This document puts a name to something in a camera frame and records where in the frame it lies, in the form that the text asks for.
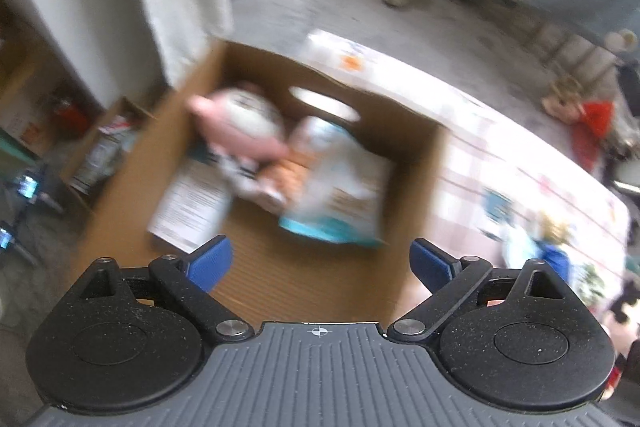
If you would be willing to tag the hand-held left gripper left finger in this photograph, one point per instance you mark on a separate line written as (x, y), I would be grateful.
(212, 259)

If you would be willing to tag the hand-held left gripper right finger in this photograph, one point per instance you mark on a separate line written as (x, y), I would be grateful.
(430, 264)

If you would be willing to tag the brown cardboard box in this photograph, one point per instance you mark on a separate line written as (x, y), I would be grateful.
(280, 272)

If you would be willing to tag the orange striped cloth pack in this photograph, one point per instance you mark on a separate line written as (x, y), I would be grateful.
(290, 172)

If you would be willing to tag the white packet with teal edge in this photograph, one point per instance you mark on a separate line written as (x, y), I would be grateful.
(340, 187)

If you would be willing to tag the pink round plush toy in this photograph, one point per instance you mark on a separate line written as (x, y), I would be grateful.
(225, 127)

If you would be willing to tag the gold snack packet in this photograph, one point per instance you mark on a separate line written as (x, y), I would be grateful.
(555, 229)

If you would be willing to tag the phone on tripod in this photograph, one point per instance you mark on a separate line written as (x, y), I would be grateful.
(27, 186)

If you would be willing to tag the black-haired plush doll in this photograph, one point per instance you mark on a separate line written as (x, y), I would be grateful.
(625, 307)

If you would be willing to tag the brown slippers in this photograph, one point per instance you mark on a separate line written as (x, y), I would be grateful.
(562, 99)

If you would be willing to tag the small red bag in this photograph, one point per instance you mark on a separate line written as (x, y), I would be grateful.
(592, 127)

